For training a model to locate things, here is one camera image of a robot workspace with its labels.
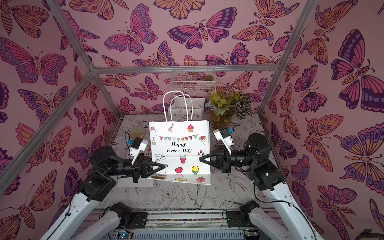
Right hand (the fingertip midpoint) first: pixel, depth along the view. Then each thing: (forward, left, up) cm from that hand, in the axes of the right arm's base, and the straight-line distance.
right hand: (203, 159), depth 53 cm
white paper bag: (+67, +13, -38) cm, 78 cm away
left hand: (-2, +15, -3) cm, 15 cm away
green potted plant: (+47, -13, -17) cm, 51 cm away
